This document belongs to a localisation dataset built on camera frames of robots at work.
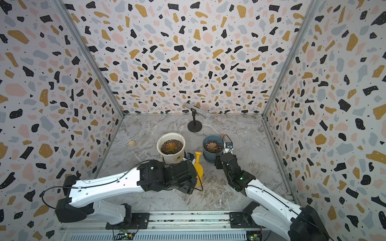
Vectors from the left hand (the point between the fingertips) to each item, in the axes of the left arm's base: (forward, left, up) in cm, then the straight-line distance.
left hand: (193, 182), depth 66 cm
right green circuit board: (-18, -28, -22) cm, 40 cm away
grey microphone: (+41, -8, +1) cm, 42 cm away
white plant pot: (+20, +14, -15) cm, 29 cm away
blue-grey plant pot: (+21, -9, -15) cm, 27 cm away
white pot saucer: (+6, +3, +12) cm, 14 cm away
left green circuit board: (-17, +32, -21) cm, 42 cm away
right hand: (+18, -15, -7) cm, 24 cm away
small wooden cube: (+34, +44, -20) cm, 59 cm away
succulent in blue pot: (+26, -11, -12) cm, 31 cm away
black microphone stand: (+50, +1, -20) cm, 54 cm away
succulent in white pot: (+25, +14, -10) cm, 31 cm away
